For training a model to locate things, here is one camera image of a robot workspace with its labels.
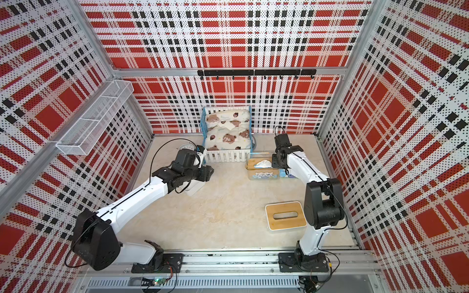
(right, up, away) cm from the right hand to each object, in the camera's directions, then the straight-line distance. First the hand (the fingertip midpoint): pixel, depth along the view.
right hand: (283, 161), depth 93 cm
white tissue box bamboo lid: (-1, -25, -9) cm, 27 cm away
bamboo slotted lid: (-16, -1, +7) cm, 18 cm away
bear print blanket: (-34, +13, +15) cm, 40 cm away
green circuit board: (-53, -45, -23) cm, 73 cm away
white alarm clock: (-55, +8, +18) cm, 59 cm away
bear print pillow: (-37, +26, +15) cm, 47 cm away
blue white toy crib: (-30, +3, +9) cm, 32 cm away
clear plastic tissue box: (-12, -3, +5) cm, 13 cm away
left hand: (-36, -3, -8) cm, 37 cm away
